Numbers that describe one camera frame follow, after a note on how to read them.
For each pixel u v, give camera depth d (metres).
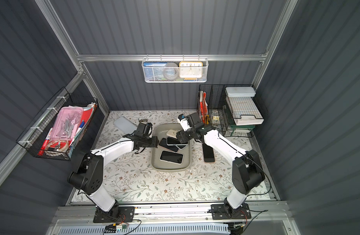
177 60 0.89
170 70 0.89
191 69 0.88
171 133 1.02
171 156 0.94
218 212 0.73
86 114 0.77
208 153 0.96
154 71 0.84
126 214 0.74
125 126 1.11
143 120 1.13
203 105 1.20
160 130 1.05
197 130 0.64
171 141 1.01
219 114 1.19
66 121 0.72
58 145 0.67
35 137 0.62
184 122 0.77
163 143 0.99
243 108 0.94
